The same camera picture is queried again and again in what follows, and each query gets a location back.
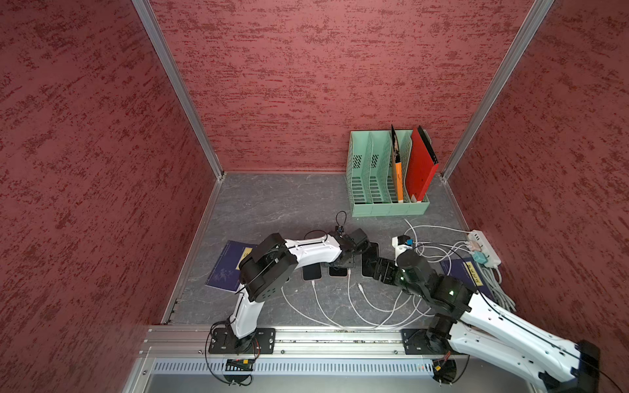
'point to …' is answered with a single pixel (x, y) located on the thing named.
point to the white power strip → (492, 259)
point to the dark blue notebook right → (466, 270)
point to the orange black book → (397, 169)
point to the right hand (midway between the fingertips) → (374, 270)
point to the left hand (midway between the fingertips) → (339, 264)
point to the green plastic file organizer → (370, 177)
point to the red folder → (420, 169)
